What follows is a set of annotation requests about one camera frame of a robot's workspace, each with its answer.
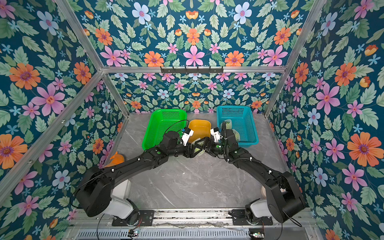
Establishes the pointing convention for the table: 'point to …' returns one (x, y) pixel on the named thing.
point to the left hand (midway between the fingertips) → (200, 147)
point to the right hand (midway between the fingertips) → (202, 143)
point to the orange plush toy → (117, 158)
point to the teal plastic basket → (242, 120)
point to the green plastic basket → (161, 121)
